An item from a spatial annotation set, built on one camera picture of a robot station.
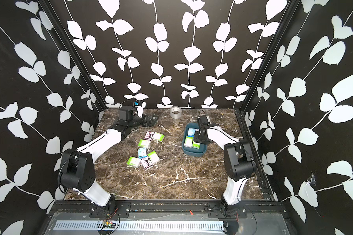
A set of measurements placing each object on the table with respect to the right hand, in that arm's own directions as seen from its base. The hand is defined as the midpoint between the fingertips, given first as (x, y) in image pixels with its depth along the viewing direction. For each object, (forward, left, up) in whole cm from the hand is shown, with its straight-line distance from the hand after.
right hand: (196, 137), depth 96 cm
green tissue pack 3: (-3, +36, -4) cm, 36 cm away
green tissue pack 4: (-13, +28, -3) cm, 31 cm away
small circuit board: (-48, +46, -6) cm, 67 cm away
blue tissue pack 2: (-10, +35, -3) cm, 37 cm away
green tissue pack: (-4, +1, -3) cm, 5 cm away
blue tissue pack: (+7, +3, -4) cm, 9 cm away
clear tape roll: (+28, +15, -5) cm, 32 cm away
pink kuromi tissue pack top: (+3, +33, -3) cm, 33 cm away
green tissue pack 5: (-17, +40, -3) cm, 43 cm away
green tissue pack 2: (+3, +26, -4) cm, 27 cm away
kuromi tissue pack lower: (-17, +32, -3) cm, 36 cm away
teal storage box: (-9, +4, -2) cm, 11 cm away
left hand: (+5, +27, +17) cm, 32 cm away
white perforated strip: (-48, +31, -6) cm, 58 cm away
